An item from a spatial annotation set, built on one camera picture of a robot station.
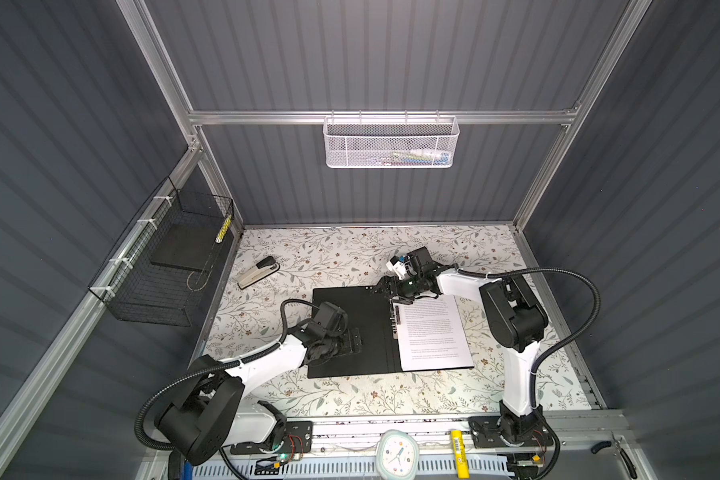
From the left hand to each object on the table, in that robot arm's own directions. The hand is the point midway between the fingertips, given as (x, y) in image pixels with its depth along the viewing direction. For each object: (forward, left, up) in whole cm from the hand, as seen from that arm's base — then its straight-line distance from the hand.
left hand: (354, 344), depth 87 cm
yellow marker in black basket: (+22, +35, +25) cm, 49 cm away
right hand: (+14, -10, +1) cm, 17 cm away
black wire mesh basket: (+10, +47, +25) cm, 54 cm away
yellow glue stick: (-30, -24, -1) cm, 39 cm away
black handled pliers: (-28, -63, -1) cm, 69 cm away
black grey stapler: (+29, +31, +1) cm, 43 cm away
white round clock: (-28, -9, 0) cm, 29 cm away
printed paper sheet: (+3, -24, -2) cm, 24 cm away
